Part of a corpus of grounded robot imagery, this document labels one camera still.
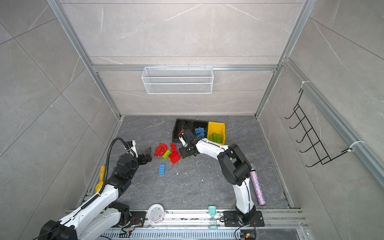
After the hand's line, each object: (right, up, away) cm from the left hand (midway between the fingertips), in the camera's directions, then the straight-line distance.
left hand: (142, 146), depth 83 cm
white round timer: (+10, -33, -10) cm, 36 cm away
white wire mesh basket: (+17, +43, +18) cm, 50 cm away
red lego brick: (+19, +7, +22) cm, 30 cm away
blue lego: (+9, -15, +7) cm, 19 cm away
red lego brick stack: (+17, -8, +12) cm, 22 cm away
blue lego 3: (+34, +6, +21) cm, 41 cm away
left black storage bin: (+19, +13, +35) cm, 42 cm away
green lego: (+11, -7, +12) cm, 18 cm away
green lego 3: (+47, +2, +21) cm, 52 cm away
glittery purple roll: (+65, -28, -5) cm, 71 cm away
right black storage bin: (+31, +13, +34) cm, 48 cm away
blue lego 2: (+33, +7, +21) cm, 40 cm away
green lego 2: (+43, +3, +21) cm, 48 cm away
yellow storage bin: (+46, +10, +22) cm, 52 cm away
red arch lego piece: (+7, -5, +16) cm, 17 cm away
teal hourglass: (+39, -37, -11) cm, 55 cm away
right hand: (+23, -5, +13) cm, 27 cm away
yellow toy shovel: (-24, -22, 0) cm, 33 cm away
